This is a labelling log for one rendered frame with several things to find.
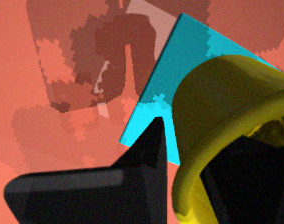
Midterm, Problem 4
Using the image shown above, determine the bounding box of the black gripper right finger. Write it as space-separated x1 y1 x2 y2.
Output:
199 134 284 224

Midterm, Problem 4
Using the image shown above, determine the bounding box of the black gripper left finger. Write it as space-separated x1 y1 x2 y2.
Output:
3 116 168 224

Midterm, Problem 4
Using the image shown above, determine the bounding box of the yellow cup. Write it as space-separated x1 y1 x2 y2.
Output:
171 54 284 224

